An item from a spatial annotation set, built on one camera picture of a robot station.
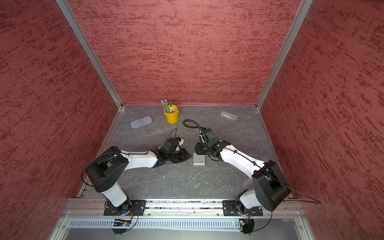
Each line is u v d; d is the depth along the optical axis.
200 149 0.77
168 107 1.03
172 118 1.08
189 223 0.71
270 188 0.43
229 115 1.14
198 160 0.89
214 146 0.66
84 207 0.76
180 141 0.85
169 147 0.71
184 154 0.79
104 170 0.46
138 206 0.75
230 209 0.74
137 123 1.07
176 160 0.79
